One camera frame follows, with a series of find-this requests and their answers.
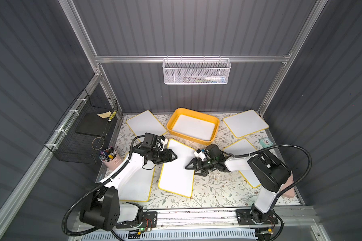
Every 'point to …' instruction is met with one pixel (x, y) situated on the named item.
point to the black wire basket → (80, 135)
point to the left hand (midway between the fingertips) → (174, 159)
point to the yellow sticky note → (105, 115)
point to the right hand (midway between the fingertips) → (191, 171)
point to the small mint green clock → (266, 142)
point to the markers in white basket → (208, 79)
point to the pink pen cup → (109, 157)
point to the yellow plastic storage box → (193, 125)
